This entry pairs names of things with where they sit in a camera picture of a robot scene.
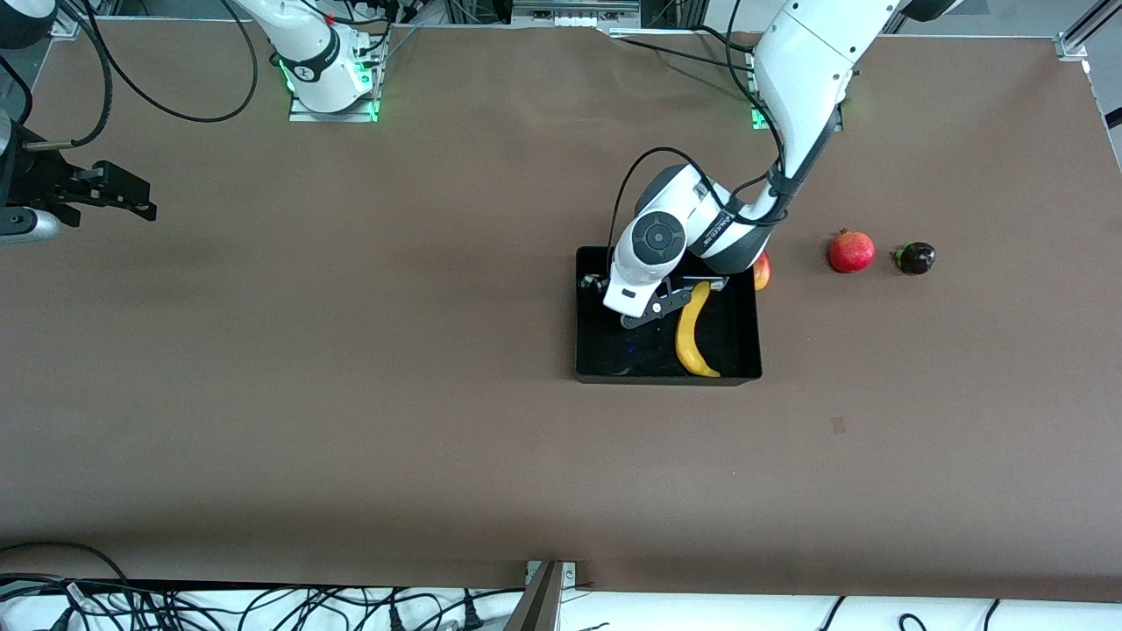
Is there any red pomegranate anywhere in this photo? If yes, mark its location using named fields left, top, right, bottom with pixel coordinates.
left=828, top=229, right=877, bottom=274

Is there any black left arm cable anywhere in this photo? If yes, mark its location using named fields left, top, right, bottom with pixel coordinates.
left=607, top=0, right=794, bottom=253

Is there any dark purple eggplant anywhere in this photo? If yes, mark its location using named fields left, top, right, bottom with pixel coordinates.
left=891, top=242, right=937, bottom=276

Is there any black plastic box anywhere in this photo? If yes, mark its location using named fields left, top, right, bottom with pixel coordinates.
left=575, top=246, right=763, bottom=386

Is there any aluminium post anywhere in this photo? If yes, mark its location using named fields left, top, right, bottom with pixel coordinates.
left=504, top=561, right=566, bottom=631

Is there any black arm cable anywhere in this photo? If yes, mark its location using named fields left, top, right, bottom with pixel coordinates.
left=607, top=0, right=794, bottom=253
left=26, top=0, right=259, bottom=150

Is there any yellow banana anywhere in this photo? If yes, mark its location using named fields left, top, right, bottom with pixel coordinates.
left=675, top=280, right=721, bottom=379

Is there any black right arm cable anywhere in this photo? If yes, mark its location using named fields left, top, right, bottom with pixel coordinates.
left=26, top=0, right=259, bottom=150

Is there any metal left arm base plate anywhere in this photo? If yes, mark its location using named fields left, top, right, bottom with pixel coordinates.
left=752, top=103, right=845, bottom=132

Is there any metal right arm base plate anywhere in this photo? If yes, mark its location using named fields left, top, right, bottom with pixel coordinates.
left=288, top=88, right=380, bottom=123

